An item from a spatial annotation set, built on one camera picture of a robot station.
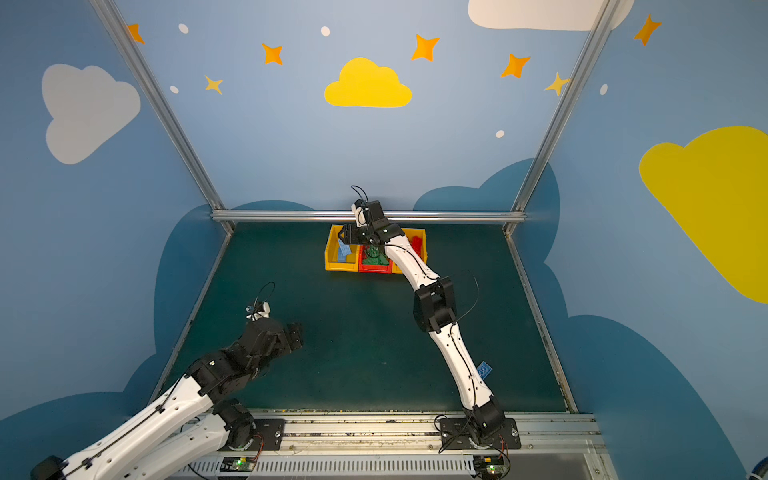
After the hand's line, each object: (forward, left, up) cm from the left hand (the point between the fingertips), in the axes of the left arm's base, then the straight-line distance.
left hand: (293, 332), depth 79 cm
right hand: (+37, -11, +2) cm, 39 cm away
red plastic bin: (+29, -20, -9) cm, 36 cm away
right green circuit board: (-28, -52, -13) cm, 60 cm away
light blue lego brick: (+35, -9, -6) cm, 36 cm away
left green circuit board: (-28, +10, -12) cm, 33 cm away
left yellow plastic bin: (+35, -5, -8) cm, 36 cm away
